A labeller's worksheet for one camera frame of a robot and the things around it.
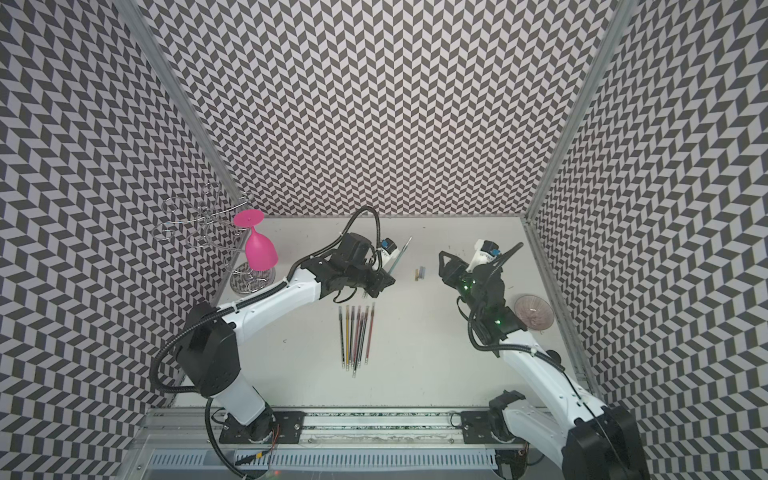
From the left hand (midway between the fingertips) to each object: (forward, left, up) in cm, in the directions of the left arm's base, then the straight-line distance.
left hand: (391, 283), depth 83 cm
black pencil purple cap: (-9, +12, -15) cm, 21 cm away
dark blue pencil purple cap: (-8, +9, -15) cm, 19 cm away
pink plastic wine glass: (+7, +37, +5) cm, 38 cm away
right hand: (+2, -14, +7) cm, 16 cm away
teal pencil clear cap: (+3, -3, +10) cm, 10 cm away
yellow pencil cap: (+12, -8, -15) cm, 21 cm away
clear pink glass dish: (-2, -44, -13) cm, 46 cm away
